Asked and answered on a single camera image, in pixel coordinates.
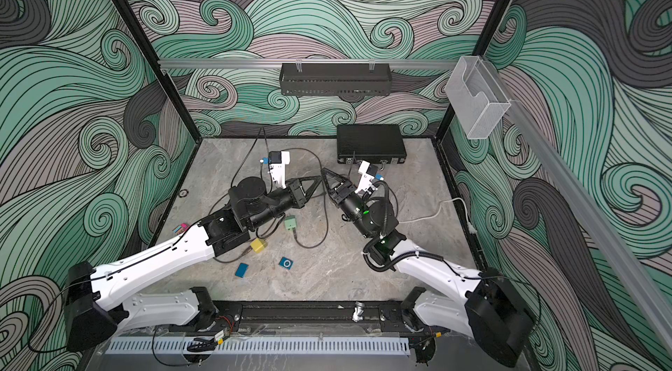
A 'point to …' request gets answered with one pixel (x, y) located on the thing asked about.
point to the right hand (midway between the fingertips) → (317, 175)
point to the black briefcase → (375, 143)
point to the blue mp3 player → (286, 262)
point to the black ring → (181, 196)
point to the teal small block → (241, 269)
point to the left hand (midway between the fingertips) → (322, 177)
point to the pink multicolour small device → (179, 229)
